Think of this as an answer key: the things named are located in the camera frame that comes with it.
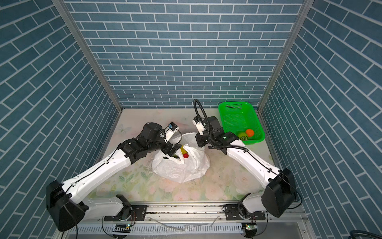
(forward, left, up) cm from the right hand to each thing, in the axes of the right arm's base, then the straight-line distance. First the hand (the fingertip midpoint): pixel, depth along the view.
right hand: (195, 133), depth 80 cm
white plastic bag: (-18, +5, -9) cm, 20 cm away
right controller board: (-38, -31, -27) cm, 56 cm away
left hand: (-5, +10, +1) cm, 11 cm away
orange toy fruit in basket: (+16, -36, -18) cm, 43 cm away
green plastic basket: (+36, -30, -24) cm, 53 cm away
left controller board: (-43, +33, -24) cm, 59 cm away
